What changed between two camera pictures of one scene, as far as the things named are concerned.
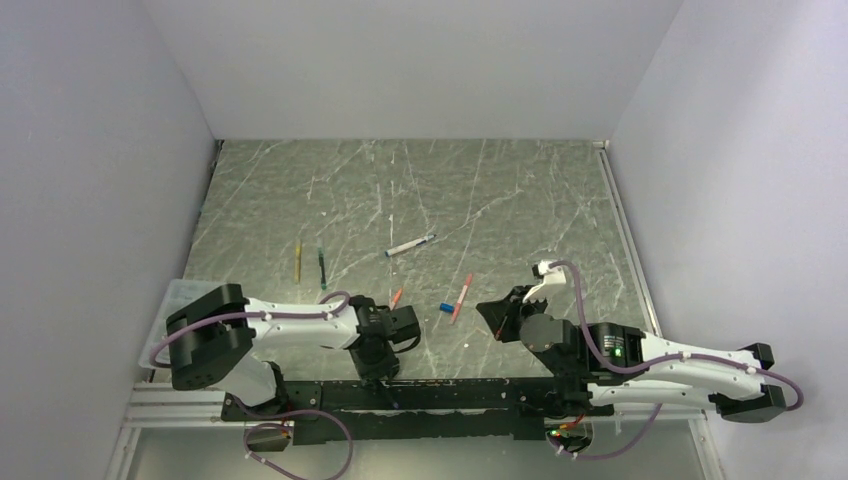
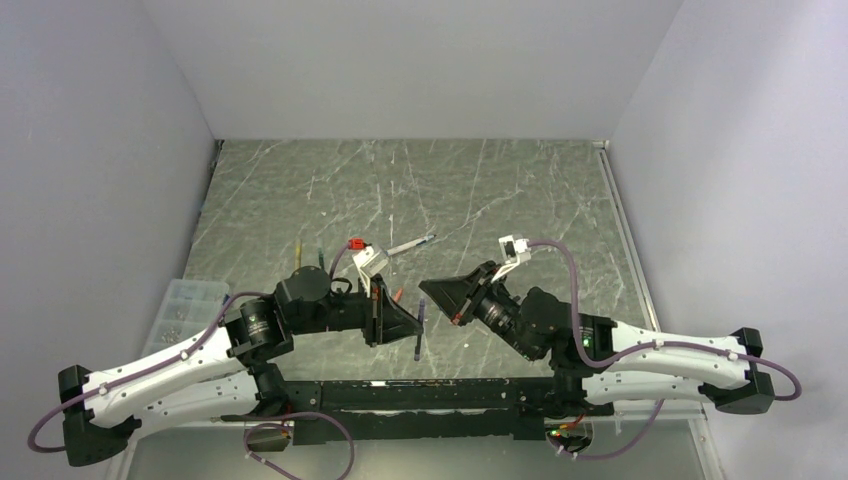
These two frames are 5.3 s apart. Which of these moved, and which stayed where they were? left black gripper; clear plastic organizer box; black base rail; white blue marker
Moved: left black gripper
Stayed: black base rail; white blue marker; clear plastic organizer box
